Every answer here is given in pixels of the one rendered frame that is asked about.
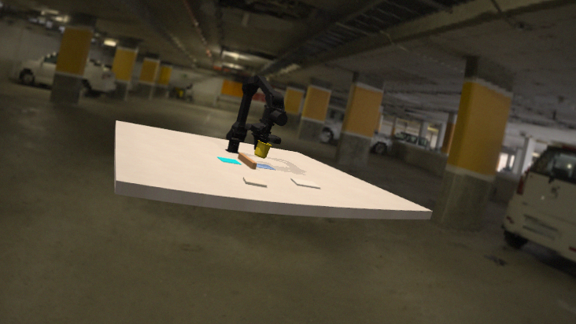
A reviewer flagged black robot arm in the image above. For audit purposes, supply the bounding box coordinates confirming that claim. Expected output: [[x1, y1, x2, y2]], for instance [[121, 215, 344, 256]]
[[225, 75, 288, 154]]

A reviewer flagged yellow cup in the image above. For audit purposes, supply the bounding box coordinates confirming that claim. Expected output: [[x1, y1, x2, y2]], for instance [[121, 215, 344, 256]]
[[254, 140, 272, 159]]

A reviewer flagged long wooden plank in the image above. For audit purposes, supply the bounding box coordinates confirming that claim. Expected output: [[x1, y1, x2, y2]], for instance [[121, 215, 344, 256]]
[[238, 153, 257, 170]]

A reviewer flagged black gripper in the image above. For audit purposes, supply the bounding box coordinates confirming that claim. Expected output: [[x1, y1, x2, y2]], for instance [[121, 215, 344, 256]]
[[245, 117, 281, 150]]

